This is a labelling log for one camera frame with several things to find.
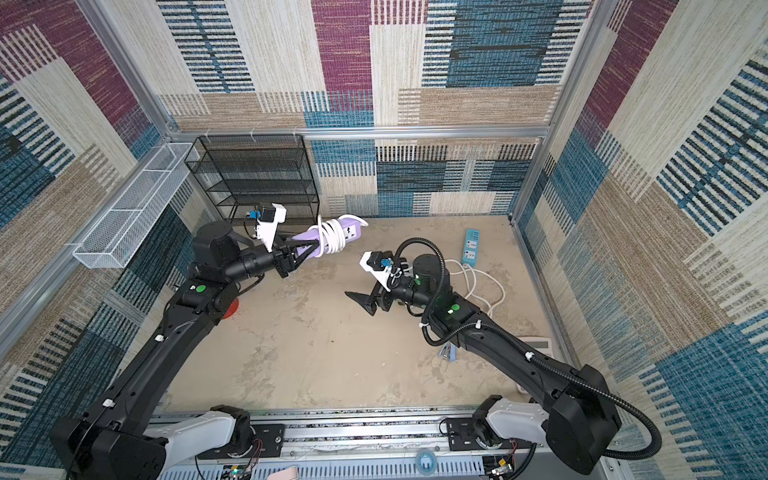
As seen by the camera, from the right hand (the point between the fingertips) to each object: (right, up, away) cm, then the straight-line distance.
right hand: (364, 275), depth 72 cm
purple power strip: (-3, +10, -1) cm, 11 cm away
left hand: (-11, +8, -5) cm, 14 cm away
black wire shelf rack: (-41, +34, +36) cm, 65 cm away
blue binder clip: (+23, -22, +13) cm, 34 cm away
